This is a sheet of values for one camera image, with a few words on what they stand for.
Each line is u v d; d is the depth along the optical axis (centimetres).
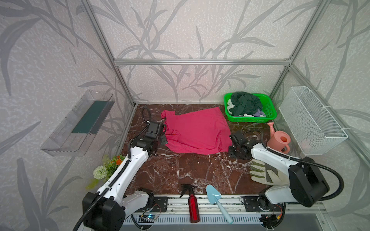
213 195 77
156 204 73
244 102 105
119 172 44
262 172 84
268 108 109
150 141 54
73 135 65
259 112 107
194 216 67
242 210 72
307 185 42
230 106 116
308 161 45
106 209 37
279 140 86
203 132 103
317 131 63
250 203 73
